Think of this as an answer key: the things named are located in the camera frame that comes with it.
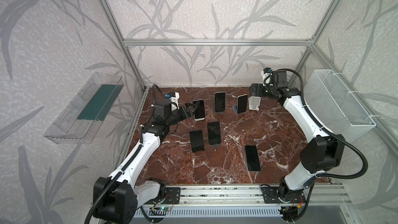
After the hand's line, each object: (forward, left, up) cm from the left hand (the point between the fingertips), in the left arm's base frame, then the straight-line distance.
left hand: (195, 103), depth 77 cm
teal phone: (+14, -14, -17) cm, 26 cm away
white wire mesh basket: (-4, -61, +9) cm, 61 cm away
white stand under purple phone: (+7, -1, -26) cm, 27 cm away
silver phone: (+14, -28, -18) cm, 36 cm away
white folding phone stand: (+17, -38, -21) cm, 46 cm away
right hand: (+15, -34, 0) cm, 37 cm away
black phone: (-19, -31, -24) cm, 44 cm away
